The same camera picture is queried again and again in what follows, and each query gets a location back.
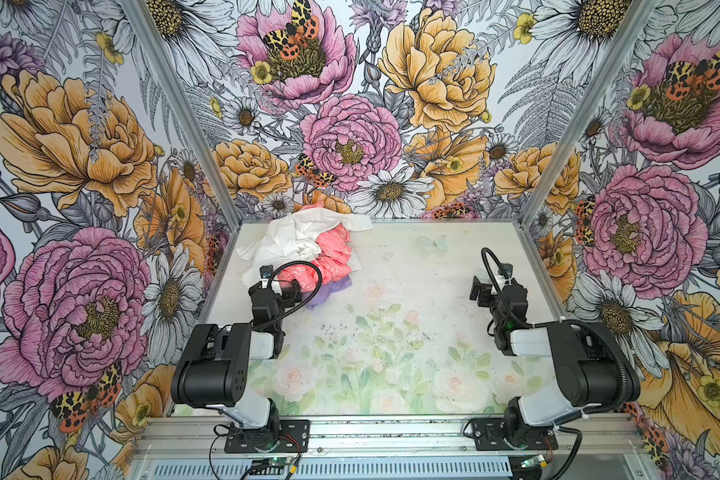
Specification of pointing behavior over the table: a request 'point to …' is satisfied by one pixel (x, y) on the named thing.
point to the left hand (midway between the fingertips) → (281, 285)
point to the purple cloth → (325, 292)
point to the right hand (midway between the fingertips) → (490, 285)
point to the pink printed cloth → (334, 262)
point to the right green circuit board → (533, 461)
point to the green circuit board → (280, 461)
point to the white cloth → (294, 236)
